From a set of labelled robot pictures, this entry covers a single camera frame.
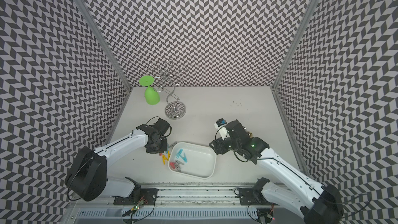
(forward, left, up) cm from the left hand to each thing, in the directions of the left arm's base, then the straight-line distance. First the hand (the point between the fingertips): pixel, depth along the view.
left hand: (161, 151), depth 84 cm
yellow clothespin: (-3, -2, -2) cm, 4 cm away
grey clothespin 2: (+4, -6, -2) cm, 8 cm away
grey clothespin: (-6, -9, -2) cm, 12 cm away
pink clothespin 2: (-1, 0, -1) cm, 1 cm away
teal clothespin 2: (-3, -13, -3) cm, 14 cm away
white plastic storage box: (-3, -18, -3) cm, 18 cm away
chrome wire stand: (+29, -4, +27) cm, 40 cm away
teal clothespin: (0, -10, -1) cm, 10 cm away
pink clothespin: (-7, -8, +1) cm, 11 cm away
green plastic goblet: (+24, +5, +19) cm, 32 cm away
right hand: (-1, -30, +10) cm, 32 cm away
